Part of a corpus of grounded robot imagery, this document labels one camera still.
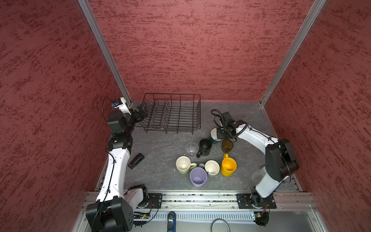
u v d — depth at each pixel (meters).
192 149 0.89
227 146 0.94
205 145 0.90
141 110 0.66
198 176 0.81
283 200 0.76
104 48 0.87
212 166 0.83
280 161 0.50
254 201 0.67
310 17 0.74
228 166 0.85
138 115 0.65
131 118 0.64
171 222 0.64
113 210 0.38
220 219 0.70
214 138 0.87
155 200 0.74
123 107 0.63
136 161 0.85
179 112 1.11
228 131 0.67
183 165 0.87
